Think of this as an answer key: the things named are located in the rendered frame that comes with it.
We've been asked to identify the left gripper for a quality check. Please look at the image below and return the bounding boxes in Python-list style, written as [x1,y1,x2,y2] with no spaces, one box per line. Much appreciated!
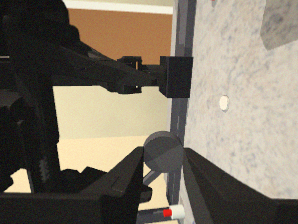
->
[0,0,157,193]

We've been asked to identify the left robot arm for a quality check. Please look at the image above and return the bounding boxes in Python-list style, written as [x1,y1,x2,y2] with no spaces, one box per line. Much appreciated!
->
[0,56,167,192]

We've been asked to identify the cream round disc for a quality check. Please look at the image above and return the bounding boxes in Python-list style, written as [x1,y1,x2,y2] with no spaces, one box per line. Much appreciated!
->
[220,96,229,110]

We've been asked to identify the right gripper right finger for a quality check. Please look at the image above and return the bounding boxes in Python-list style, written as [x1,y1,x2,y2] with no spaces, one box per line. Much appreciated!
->
[182,147,298,224]

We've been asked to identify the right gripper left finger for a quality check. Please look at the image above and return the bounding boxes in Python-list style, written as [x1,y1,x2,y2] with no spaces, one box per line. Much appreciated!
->
[0,146,144,224]

